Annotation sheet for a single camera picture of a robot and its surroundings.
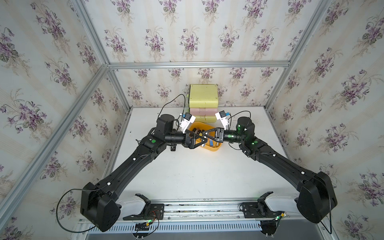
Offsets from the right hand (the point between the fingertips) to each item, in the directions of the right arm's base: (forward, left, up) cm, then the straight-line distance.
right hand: (205, 135), depth 69 cm
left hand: (-4, +1, 0) cm, 4 cm away
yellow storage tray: (+24, +1, -26) cm, 35 cm away
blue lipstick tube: (-4, -2, -1) cm, 4 cm away
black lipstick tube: (+23, +6, -26) cm, 35 cm away
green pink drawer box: (+31, 0, -8) cm, 32 cm away
